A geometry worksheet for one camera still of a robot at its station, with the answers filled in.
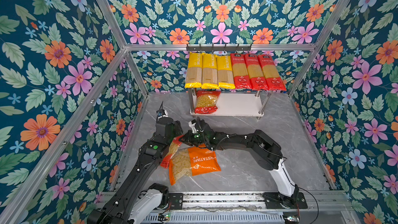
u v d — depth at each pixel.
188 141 0.77
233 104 1.04
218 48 0.92
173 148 0.84
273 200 0.71
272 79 0.76
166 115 0.70
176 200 0.73
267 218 0.70
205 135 0.72
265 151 0.55
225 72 0.80
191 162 0.81
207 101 1.01
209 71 0.80
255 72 0.80
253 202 0.75
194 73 0.79
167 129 0.56
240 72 0.80
